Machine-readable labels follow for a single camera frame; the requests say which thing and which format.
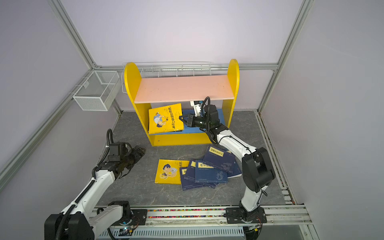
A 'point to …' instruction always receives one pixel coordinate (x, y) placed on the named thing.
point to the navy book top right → (224, 160)
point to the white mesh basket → (99, 91)
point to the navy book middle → (206, 172)
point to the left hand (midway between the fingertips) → (142, 154)
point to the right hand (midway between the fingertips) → (179, 118)
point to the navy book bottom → (187, 177)
